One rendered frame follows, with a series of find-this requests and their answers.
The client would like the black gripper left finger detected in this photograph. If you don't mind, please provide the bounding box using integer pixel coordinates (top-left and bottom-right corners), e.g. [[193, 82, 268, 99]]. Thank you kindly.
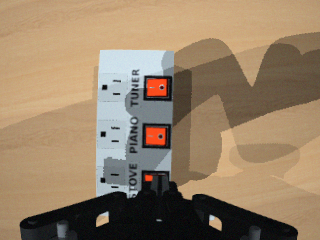
[[20, 176, 160, 240]]

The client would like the white power strip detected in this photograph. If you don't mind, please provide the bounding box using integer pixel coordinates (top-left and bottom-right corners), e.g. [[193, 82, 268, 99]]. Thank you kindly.
[[96, 50, 174, 198]]

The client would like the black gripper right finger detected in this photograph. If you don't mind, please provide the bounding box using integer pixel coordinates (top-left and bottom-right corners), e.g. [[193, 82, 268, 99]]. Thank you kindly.
[[159, 176, 298, 240]]

